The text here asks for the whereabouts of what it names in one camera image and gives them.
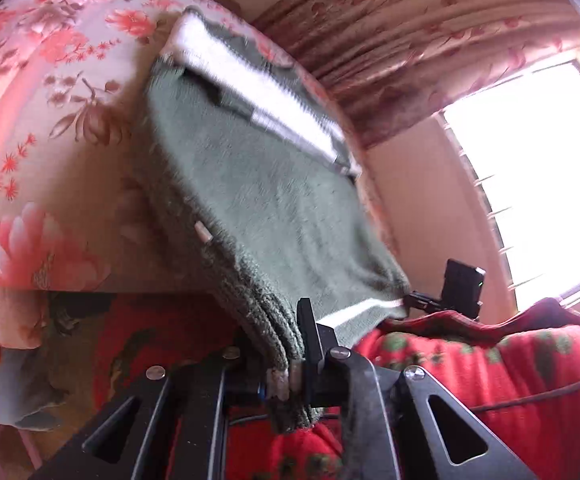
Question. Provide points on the window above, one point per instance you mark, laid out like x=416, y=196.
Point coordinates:
x=545, y=160

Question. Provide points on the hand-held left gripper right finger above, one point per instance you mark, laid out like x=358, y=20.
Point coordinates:
x=307, y=330

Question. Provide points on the person's red floral clothing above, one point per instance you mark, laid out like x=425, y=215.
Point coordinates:
x=160, y=330

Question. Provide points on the pink floral bed cover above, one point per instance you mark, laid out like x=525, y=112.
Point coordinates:
x=45, y=110

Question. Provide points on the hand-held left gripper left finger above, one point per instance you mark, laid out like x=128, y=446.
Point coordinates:
x=245, y=385

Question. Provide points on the green knit sweater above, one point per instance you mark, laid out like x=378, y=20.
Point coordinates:
x=280, y=200

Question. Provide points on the floral curtain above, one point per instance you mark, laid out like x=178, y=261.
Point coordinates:
x=420, y=35

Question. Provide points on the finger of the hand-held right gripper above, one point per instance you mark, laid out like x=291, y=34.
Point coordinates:
x=422, y=302
x=462, y=285

